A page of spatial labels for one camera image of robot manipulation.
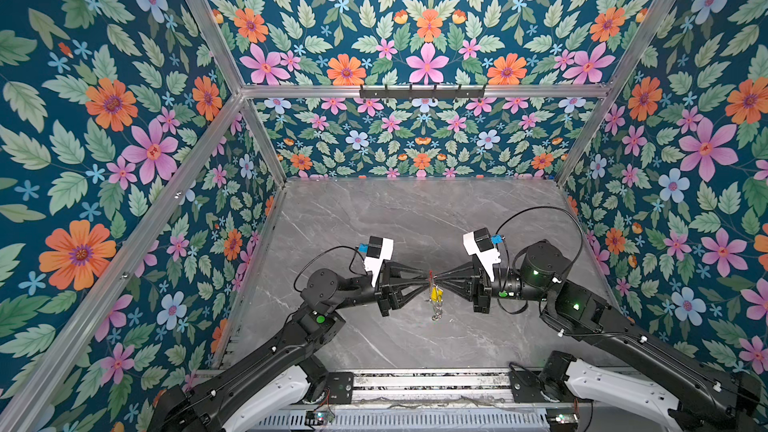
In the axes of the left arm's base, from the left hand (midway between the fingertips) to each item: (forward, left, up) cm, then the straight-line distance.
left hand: (428, 283), depth 54 cm
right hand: (+1, -2, -1) cm, 3 cm away
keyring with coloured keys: (0, -2, -6) cm, 6 cm away
